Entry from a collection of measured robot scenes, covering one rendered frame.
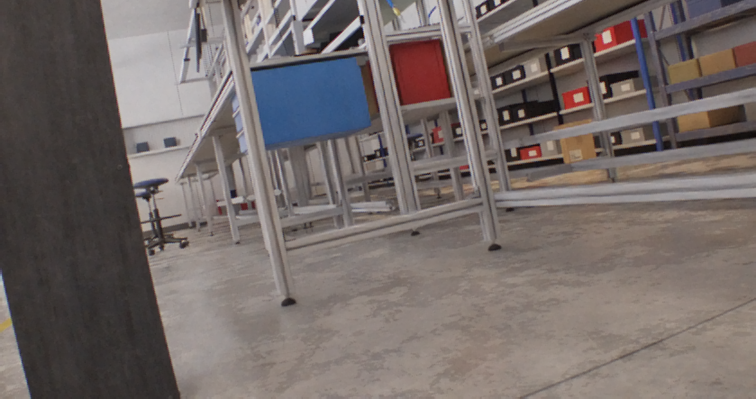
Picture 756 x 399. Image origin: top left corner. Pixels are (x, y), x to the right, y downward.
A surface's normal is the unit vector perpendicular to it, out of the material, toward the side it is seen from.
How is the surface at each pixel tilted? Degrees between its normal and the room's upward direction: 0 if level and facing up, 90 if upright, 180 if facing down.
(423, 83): 90
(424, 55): 90
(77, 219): 90
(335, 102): 90
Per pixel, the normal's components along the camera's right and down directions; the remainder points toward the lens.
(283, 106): 0.35, -0.06
